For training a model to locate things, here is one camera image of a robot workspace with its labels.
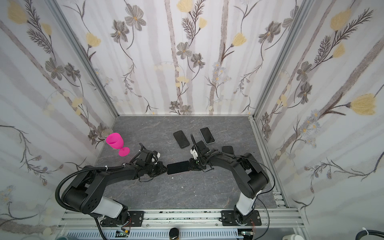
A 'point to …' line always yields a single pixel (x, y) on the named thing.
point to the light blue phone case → (203, 138)
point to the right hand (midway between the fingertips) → (185, 164)
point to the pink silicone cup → (116, 141)
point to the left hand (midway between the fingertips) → (166, 166)
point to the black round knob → (174, 233)
